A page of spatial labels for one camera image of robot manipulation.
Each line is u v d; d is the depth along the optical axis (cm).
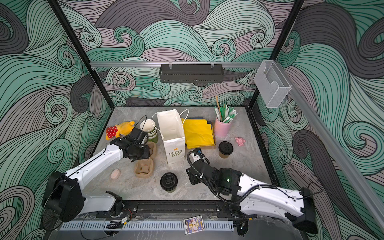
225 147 86
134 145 63
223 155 87
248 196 44
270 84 78
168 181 71
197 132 100
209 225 70
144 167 84
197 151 62
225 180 48
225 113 95
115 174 82
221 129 98
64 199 40
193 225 68
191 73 95
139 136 67
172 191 77
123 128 100
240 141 96
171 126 94
